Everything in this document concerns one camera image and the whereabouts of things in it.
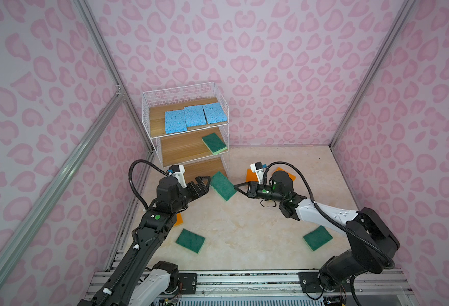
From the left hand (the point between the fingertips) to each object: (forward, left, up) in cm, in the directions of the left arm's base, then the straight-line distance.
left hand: (205, 178), depth 74 cm
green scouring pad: (+19, -3, 0) cm, 19 cm away
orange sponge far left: (-6, +15, -26) cm, 30 cm away
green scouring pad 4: (-16, -47, -24) cm, 55 cm away
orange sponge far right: (-6, -30, +8) cm, 32 cm away
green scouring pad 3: (-16, +8, -24) cm, 30 cm away
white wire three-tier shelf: (+19, +10, -2) cm, 21 cm away
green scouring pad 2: (-1, -7, -4) cm, 8 cm away
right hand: (-3, -12, -3) cm, 13 cm away
